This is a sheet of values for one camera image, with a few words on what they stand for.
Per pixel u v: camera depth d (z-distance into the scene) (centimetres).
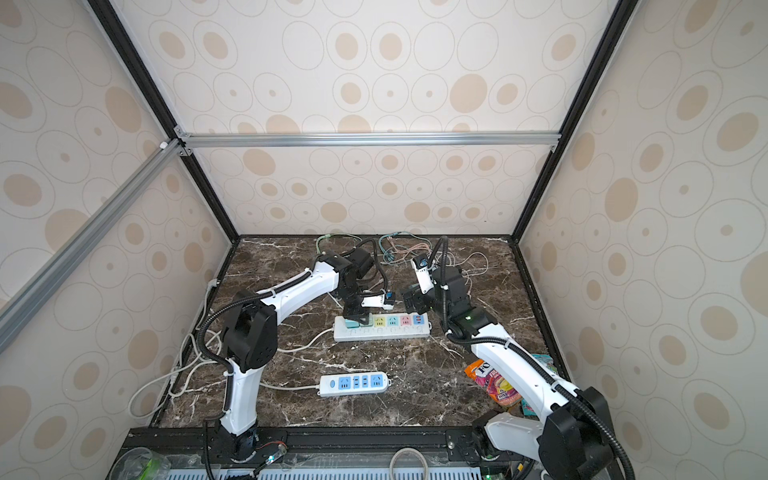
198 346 49
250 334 52
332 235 121
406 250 116
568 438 39
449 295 58
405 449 72
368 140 92
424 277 69
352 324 89
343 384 81
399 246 117
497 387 81
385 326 92
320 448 74
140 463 68
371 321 88
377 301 81
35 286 54
